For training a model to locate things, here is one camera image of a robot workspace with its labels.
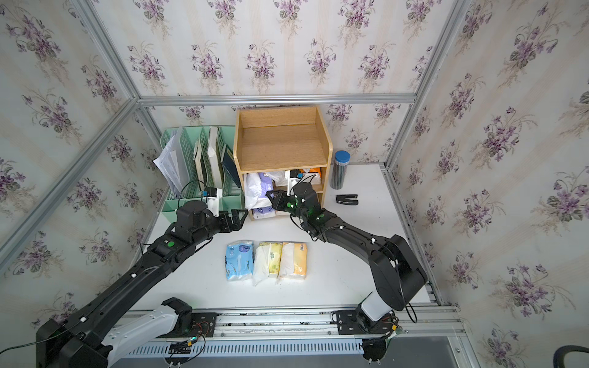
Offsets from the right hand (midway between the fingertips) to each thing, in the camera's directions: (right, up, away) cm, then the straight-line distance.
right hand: (268, 194), depth 79 cm
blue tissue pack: (-11, -24, +3) cm, 27 cm away
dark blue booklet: (-22, +14, +28) cm, 38 cm away
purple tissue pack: (-4, -8, +16) cm, 18 cm away
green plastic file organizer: (-26, +13, +13) cm, 32 cm away
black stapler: (+31, -3, +25) cm, 40 cm away
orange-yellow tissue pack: (+9, -24, +3) cm, 26 cm away
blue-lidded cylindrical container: (+30, +10, +22) cm, 38 cm away
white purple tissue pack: (-4, +3, +1) cm, 5 cm away
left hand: (-9, -6, -3) cm, 11 cm away
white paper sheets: (-38, +11, +7) cm, 40 cm away
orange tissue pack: (+15, +9, +6) cm, 19 cm away
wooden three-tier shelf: (+3, +17, +4) cm, 17 cm away
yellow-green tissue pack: (-1, -25, +3) cm, 25 cm away
